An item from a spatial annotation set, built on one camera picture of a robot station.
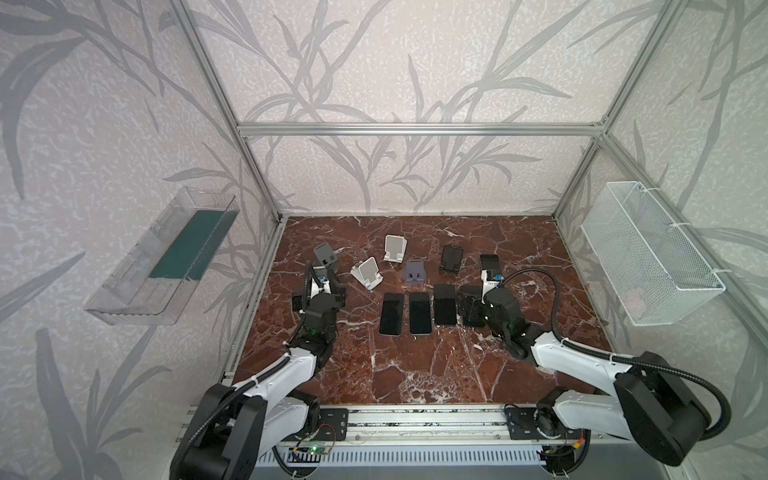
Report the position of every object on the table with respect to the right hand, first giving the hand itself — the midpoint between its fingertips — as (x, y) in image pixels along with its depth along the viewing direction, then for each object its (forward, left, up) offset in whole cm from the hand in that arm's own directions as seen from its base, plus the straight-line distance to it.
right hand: (468, 285), depth 88 cm
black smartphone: (-7, +1, +7) cm, 10 cm away
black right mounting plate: (-34, -10, -9) cm, 37 cm away
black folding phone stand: (+14, +3, -6) cm, 16 cm away
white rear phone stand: (+22, +23, -10) cm, 33 cm away
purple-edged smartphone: (-4, +23, -10) cm, 25 cm away
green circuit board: (-40, +40, -9) cm, 57 cm away
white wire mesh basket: (-12, -35, +24) cm, 44 cm away
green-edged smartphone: (-4, +14, -10) cm, 18 cm away
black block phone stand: (+15, +46, -4) cm, 49 cm away
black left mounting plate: (-35, +37, -9) cm, 51 cm away
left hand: (+1, +43, +5) cm, 43 cm away
